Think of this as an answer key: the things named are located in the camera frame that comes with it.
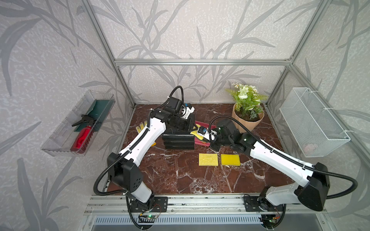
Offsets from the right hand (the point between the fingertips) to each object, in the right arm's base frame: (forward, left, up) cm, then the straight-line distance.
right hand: (204, 136), depth 76 cm
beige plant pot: (+15, -32, -11) cm, 37 cm away
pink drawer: (-2, +3, -1) cm, 4 cm away
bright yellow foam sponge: (-5, -17, -20) cm, 27 cm away
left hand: (+3, +4, +3) cm, 6 cm away
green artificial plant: (+21, -27, +6) cm, 34 cm away
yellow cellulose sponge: (-4, -3, -20) cm, 21 cm away
